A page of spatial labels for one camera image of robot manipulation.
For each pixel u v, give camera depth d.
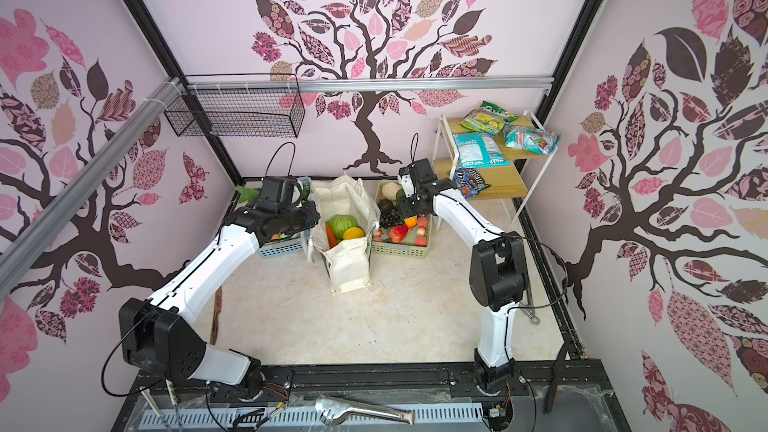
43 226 0.53
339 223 0.95
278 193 0.62
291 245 0.95
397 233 0.98
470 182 0.97
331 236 0.94
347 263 0.79
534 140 0.76
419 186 0.71
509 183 0.97
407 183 0.85
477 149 0.78
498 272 0.50
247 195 1.03
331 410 0.65
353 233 0.91
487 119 0.85
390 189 1.05
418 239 0.99
